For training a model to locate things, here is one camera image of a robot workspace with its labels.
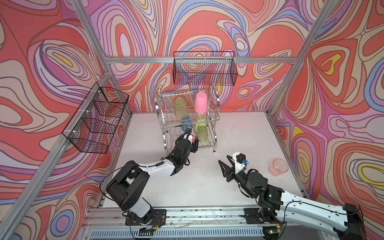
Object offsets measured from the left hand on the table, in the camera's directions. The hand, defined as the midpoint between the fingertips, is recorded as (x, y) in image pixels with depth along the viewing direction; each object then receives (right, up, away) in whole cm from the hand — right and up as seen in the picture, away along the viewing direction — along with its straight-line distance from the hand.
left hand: (194, 135), depth 87 cm
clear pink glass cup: (+52, -20, +3) cm, 56 cm away
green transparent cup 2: (+6, 0, +5) cm, 8 cm away
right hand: (+15, -12, -14) cm, 24 cm away
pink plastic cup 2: (0, -1, -10) cm, 10 cm away
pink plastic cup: (+4, +18, -9) cm, 20 cm away
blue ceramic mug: (-5, +7, +10) cm, 14 cm away
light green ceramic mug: (+5, +9, +6) cm, 12 cm away
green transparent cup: (-7, +15, -11) cm, 20 cm away
